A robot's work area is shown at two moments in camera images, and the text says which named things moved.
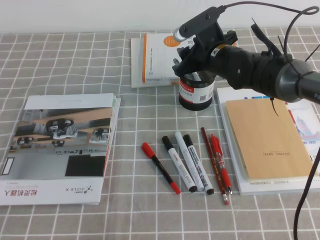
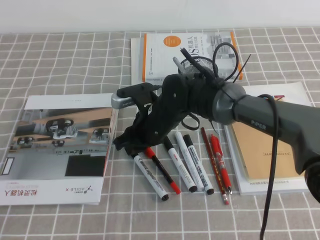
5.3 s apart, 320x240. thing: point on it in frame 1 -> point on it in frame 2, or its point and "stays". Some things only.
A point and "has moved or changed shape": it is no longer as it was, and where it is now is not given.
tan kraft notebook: x=269 y=143 stays
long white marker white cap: x=189 y=161 stays
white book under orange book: x=137 y=71 stays
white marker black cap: x=196 y=76 has moved or changed shape
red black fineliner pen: x=149 y=151 stays
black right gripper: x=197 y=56 -> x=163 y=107
